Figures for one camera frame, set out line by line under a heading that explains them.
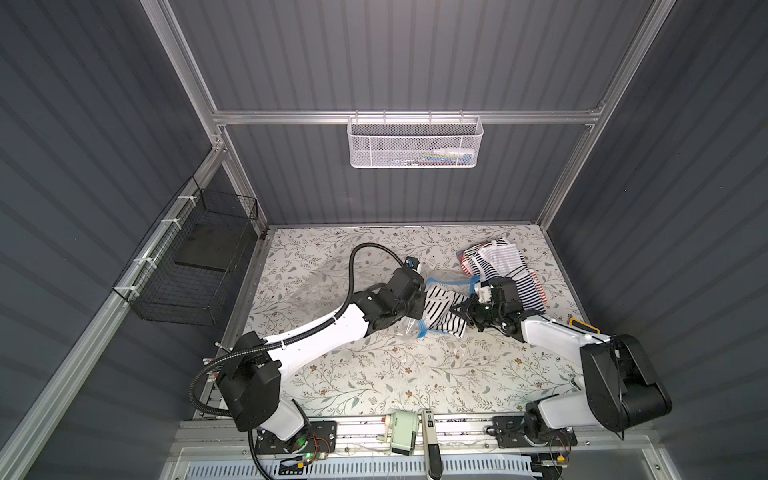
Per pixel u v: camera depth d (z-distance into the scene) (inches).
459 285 40.2
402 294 23.7
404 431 27.4
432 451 27.1
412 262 27.9
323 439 28.4
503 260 40.1
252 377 16.4
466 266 40.9
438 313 37.0
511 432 29.0
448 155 36.1
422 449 28.9
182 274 28.4
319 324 19.3
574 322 36.3
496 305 28.2
